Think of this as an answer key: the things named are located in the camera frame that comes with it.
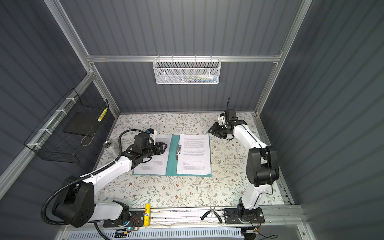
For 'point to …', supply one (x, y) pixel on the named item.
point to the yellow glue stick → (147, 214)
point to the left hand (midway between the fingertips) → (164, 145)
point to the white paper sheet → (194, 158)
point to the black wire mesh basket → (64, 135)
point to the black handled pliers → (211, 210)
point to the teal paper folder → (171, 169)
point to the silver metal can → (110, 147)
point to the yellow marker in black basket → (102, 114)
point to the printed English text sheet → (158, 165)
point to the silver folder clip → (178, 151)
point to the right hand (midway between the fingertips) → (212, 132)
